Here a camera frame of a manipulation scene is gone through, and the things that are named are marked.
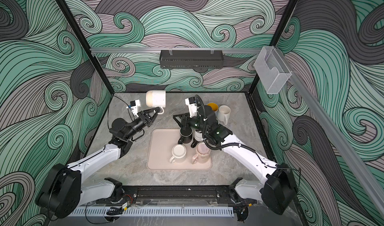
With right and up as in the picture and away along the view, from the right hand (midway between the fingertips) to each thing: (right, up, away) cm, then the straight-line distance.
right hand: (176, 117), depth 71 cm
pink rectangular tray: (-9, -23, +16) cm, 29 cm away
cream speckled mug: (-9, +9, -1) cm, 13 cm away
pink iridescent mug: (+14, -20, +5) cm, 25 cm away
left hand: (-7, +4, -1) cm, 8 cm away
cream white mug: (+1, -21, +11) cm, 23 cm away
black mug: (+5, -11, +15) cm, 19 cm away
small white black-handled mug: (+12, -13, +13) cm, 22 cm away
